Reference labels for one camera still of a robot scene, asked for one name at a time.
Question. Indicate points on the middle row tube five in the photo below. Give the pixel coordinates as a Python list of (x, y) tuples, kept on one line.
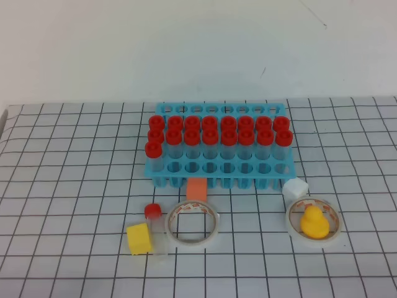
[(228, 143)]

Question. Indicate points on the row tube four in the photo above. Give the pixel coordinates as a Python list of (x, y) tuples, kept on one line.
[(210, 143), (209, 122)]

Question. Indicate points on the back row tube six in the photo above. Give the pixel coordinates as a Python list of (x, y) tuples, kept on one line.
[(246, 123)]

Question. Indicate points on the back row tube four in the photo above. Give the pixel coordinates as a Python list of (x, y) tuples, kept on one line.
[(209, 122)]

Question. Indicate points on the blue test tube rack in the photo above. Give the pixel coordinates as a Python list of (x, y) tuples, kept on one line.
[(218, 171)]

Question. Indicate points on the middle row tube six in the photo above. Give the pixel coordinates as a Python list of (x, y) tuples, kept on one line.
[(245, 143)]

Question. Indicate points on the back row tube five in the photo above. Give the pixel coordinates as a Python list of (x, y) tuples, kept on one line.
[(228, 123)]

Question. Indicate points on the front row left test tube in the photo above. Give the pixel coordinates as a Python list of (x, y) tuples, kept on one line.
[(154, 154)]

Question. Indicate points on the middle row tube two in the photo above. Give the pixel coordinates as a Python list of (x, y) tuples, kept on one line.
[(174, 143)]

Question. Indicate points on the middle row tube eight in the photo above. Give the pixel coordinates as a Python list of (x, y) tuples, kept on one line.
[(282, 145)]

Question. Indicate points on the row tube one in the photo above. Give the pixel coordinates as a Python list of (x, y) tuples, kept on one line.
[(156, 135), (156, 122)]

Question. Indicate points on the right white tape roll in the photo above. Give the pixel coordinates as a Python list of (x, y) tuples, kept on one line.
[(296, 210)]

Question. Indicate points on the white cube block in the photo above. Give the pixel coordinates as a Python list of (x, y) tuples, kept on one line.
[(295, 188)]

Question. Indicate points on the back row tube eight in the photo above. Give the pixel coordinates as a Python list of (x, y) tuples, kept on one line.
[(281, 123)]

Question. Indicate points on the row tube eight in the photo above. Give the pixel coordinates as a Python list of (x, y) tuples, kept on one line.
[(281, 123), (282, 145)]

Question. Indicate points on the middle row tube three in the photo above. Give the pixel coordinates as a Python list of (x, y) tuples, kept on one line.
[(192, 143)]

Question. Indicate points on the yellow rubber duck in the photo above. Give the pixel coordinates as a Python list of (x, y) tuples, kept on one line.
[(313, 223)]

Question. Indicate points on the back row tube seven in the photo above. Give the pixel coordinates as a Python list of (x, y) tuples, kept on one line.
[(263, 123)]

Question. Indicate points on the back row tube two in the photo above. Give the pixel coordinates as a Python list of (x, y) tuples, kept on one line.
[(175, 123)]

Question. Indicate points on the middle row tube seven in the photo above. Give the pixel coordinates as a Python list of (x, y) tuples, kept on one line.
[(265, 139)]

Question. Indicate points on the white tape roll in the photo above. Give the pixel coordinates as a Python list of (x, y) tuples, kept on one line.
[(189, 207), (296, 210)]

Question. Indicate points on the middle row tube one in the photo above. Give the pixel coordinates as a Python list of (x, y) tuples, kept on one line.
[(156, 135)]

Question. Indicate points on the row tube six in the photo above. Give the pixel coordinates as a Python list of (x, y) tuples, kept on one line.
[(245, 143), (246, 123)]

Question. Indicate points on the orange cube block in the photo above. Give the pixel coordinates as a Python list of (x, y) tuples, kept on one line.
[(197, 189)]

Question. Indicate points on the yellow cube block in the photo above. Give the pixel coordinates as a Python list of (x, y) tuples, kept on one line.
[(139, 239)]

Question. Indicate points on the red capped test tube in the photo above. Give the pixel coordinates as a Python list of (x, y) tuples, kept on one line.
[(156, 222)]

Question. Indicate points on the row tube three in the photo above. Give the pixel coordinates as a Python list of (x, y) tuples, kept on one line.
[(192, 143), (192, 122)]

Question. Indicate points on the row tube seven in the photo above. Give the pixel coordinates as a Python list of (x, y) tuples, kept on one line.
[(263, 123), (265, 139)]

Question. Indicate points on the row tube five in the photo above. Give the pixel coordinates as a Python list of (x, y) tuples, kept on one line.
[(228, 143), (228, 123)]

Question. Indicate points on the back row tube one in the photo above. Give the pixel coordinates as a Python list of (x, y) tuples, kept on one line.
[(156, 122)]

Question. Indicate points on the back row tube three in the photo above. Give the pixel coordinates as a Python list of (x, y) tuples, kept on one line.
[(192, 122)]

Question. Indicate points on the middle row tube four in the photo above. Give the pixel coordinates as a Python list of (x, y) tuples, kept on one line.
[(210, 143)]

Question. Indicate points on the row tube two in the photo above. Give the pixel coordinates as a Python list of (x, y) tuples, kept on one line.
[(174, 143), (175, 123)]

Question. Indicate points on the left white tape roll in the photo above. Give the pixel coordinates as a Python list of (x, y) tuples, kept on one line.
[(189, 207)]

